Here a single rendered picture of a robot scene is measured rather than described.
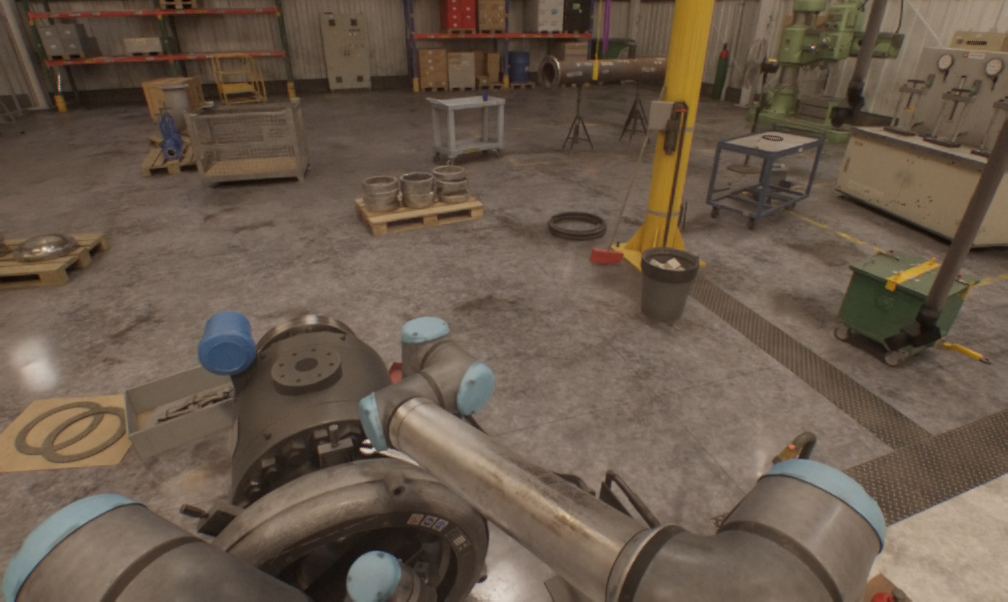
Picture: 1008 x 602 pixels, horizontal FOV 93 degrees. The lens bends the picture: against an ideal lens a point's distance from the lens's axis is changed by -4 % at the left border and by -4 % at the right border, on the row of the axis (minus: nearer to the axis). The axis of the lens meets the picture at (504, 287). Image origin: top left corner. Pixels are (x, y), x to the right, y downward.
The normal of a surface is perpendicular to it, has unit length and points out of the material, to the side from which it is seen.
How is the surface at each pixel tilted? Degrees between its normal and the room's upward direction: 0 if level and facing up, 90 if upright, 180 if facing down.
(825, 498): 4
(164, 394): 90
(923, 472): 0
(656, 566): 25
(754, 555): 12
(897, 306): 90
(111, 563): 5
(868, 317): 90
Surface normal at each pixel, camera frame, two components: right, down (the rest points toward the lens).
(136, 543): 0.11, -0.96
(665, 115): -0.44, 0.42
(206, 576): 0.50, -0.83
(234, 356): 0.42, 0.44
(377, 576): -0.13, -0.69
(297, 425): -0.16, -0.83
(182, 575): 0.35, -0.85
